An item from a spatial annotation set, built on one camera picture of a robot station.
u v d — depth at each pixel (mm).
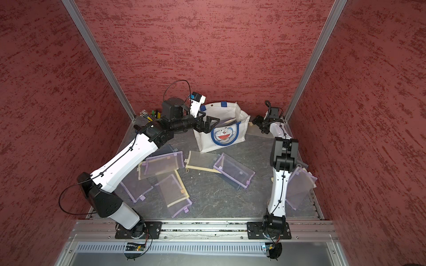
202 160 977
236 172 921
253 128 1031
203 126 619
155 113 1086
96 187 410
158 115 1102
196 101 592
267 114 1008
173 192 877
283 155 633
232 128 935
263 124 898
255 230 740
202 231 755
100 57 875
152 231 745
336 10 719
